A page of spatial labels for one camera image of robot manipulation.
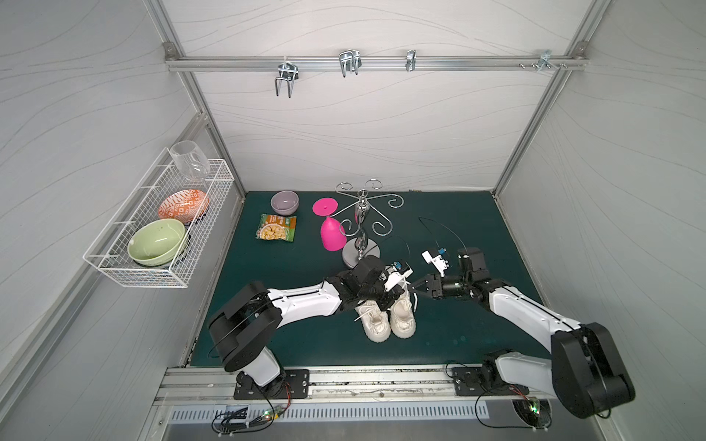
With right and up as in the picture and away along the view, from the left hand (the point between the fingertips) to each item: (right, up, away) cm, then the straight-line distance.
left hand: (403, 290), depth 81 cm
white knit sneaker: (-9, -7, -6) cm, 13 cm away
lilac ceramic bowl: (-44, +28, +31) cm, 61 cm away
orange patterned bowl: (-59, +25, -9) cm, 65 cm away
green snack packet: (-46, +18, +26) cm, 56 cm away
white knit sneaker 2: (0, -8, 0) cm, 8 cm away
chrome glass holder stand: (-12, +12, +12) cm, 21 cm away
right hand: (+2, +1, -1) cm, 2 cm away
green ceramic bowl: (-60, +16, -18) cm, 65 cm away
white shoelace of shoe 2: (+4, -3, -1) cm, 5 cm away
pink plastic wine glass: (-21, +17, +4) cm, 28 cm away
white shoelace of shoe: (-12, -5, 0) cm, 13 cm away
